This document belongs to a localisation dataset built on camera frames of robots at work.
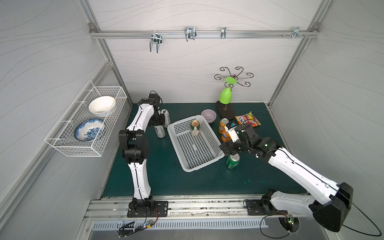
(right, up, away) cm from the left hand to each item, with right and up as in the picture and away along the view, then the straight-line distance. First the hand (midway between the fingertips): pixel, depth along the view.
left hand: (159, 124), depth 94 cm
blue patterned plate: (-24, -1, -29) cm, 38 cm away
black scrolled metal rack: (+58, +31, -1) cm, 66 cm away
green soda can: (+44, -20, -14) cm, 50 cm away
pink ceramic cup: (+35, +6, +16) cm, 39 cm away
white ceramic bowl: (-25, +10, -19) cm, 33 cm away
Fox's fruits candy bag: (+63, +3, +14) cm, 64 cm away
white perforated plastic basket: (+23, -18, -1) cm, 29 cm away
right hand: (+41, -8, -17) cm, 45 cm away
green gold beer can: (+23, -2, -1) cm, 23 cm away
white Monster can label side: (+4, +4, +4) cm, 7 cm away
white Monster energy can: (+1, -5, 0) cm, 5 cm away
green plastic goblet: (+44, +19, +2) cm, 48 cm away
